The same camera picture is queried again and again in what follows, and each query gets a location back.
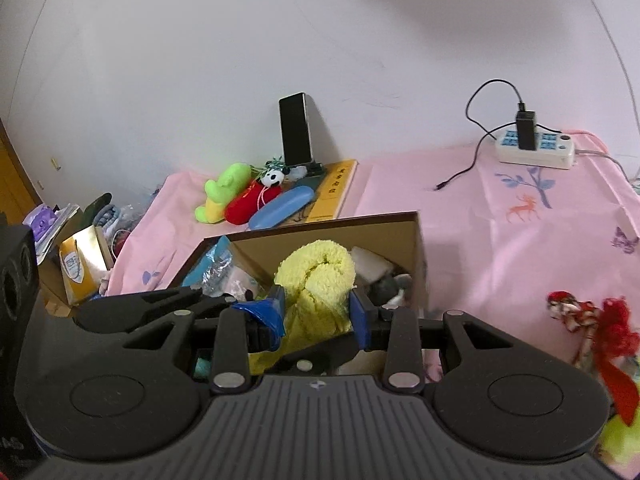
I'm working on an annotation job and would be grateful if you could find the yellow towel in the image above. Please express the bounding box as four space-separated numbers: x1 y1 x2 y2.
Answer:
248 240 356 375

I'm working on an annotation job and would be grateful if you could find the blue plastic package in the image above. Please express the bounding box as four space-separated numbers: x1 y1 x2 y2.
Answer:
181 235 233 297

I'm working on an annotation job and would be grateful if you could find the brown cardboard box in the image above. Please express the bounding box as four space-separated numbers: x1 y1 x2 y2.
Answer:
167 210 431 311

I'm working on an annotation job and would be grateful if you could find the red plush toy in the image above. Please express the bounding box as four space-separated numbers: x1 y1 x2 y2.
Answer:
224 180 282 226

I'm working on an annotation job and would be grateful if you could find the blue glasses case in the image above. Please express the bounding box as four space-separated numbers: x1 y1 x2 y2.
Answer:
248 185 314 231

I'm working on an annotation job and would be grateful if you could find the yellow book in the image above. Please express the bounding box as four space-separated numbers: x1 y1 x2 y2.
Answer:
304 159 358 223

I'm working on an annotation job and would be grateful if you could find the pink printed bedsheet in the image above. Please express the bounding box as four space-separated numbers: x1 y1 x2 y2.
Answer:
106 146 639 373

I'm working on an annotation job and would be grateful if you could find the black smartphone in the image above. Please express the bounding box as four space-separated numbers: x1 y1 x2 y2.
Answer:
279 92 314 167

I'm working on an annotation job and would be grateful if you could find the yellow tissue pack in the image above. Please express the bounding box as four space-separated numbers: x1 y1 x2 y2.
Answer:
58 226 114 306

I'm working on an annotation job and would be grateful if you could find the red haired doll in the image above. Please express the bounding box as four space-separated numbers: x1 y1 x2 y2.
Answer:
547 290 639 427

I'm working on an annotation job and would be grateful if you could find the black charger plug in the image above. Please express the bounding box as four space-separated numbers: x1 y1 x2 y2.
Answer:
515 102 537 151

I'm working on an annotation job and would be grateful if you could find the white power strip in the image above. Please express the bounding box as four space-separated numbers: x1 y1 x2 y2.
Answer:
496 129 576 170

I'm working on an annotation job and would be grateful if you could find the lime green plush toy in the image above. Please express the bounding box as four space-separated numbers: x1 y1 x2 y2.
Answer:
596 411 639 466

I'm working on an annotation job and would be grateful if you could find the small panda keychain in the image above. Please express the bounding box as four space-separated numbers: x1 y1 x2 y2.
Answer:
258 157 290 188

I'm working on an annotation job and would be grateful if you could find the black charger cable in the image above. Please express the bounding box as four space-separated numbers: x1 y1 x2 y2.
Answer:
433 78 564 192

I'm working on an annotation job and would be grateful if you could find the grey power cable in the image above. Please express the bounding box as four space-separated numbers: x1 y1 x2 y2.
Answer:
574 0 640 187

